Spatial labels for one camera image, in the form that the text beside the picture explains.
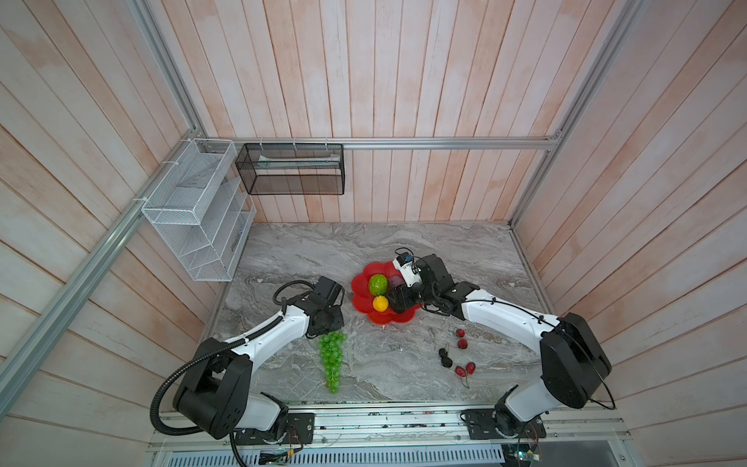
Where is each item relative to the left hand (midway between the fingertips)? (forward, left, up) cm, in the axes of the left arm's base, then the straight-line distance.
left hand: (335, 327), depth 87 cm
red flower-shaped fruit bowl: (+13, -8, -4) cm, 16 cm away
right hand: (+9, -17, +8) cm, 21 cm away
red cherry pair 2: (-12, -37, -3) cm, 40 cm away
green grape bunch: (-6, +1, 0) cm, 6 cm away
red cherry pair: (-4, -39, -3) cm, 39 cm away
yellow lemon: (+8, -14, 0) cm, 16 cm away
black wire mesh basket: (+52, +18, +21) cm, 59 cm away
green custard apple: (+14, -14, +2) cm, 20 cm away
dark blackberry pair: (-9, -33, -3) cm, 35 cm away
